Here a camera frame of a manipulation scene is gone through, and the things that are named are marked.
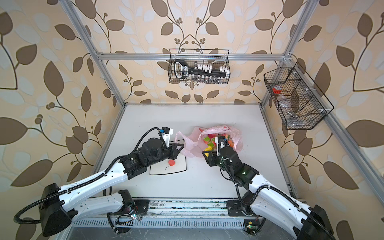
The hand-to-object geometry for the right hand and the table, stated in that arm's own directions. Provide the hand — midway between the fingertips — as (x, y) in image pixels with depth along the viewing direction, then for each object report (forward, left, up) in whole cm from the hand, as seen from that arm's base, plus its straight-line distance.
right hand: (206, 153), depth 77 cm
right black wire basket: (+23, -54, +12) cm, 60 cm away
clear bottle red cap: (+15, -41, +18) cm, 47 cm away
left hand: (+1, +10, +8) cm, 13 cm away
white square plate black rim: (0, +25, -14) cm, 29 cm away
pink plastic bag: (+5, +6, -1) cm, 8 cm away
